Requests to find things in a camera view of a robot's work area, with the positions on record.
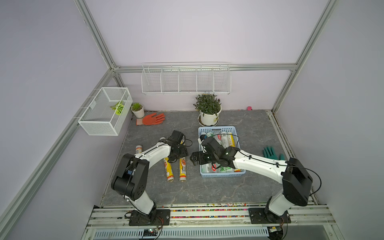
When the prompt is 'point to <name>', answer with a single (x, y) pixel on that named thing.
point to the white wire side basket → (106, 114)
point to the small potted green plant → (137, 109)
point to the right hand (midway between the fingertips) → (196, 156)
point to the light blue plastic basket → (214, 167)
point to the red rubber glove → (150, 119)
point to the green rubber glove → (269, 152)
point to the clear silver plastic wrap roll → (225, 139)
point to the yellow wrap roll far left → (182, 170)
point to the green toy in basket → (118, 107)
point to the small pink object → (249, 108)
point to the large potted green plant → (210, 107)
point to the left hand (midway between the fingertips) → (182, 155)
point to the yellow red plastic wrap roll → (168, 170)
